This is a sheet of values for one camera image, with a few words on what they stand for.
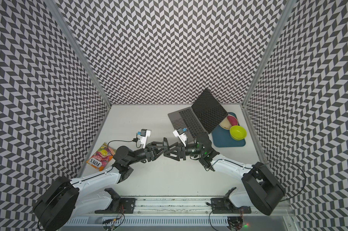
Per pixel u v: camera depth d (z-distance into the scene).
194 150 0.65
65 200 0.41
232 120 1.03
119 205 0.67
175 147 0.69
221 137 1.00
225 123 1.02
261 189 0.42
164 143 0.65
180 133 0.65
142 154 0.64
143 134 0.65
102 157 0.88
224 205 0.65
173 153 0.71
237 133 0.99
